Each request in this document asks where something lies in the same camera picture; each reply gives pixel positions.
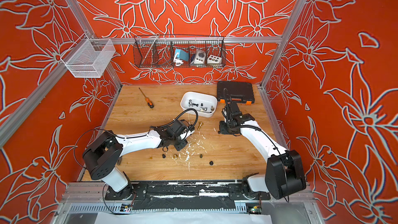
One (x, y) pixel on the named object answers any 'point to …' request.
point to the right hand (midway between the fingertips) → (219, 128)
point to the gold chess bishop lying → (200, 124)
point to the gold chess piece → (212, 108)
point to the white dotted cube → (212, 59)
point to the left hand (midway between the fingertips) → (185, 139)
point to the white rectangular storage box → (205, 104)
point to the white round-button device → (200, 56)
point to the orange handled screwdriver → (150, 103)
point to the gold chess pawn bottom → (175, 156)
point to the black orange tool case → (240, 92)
